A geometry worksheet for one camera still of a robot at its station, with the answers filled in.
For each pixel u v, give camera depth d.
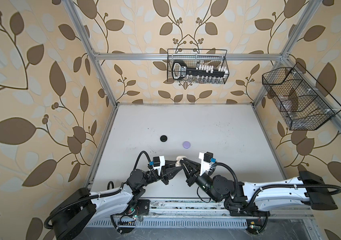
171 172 0.62
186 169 0.62
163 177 0.62
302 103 0.74
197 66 0.81
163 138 1.00
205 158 0.55
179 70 0.84
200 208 0.76
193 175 0.55
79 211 0.43
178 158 0.64
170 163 0.67
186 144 0.98
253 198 0.49
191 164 0.61
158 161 0.58
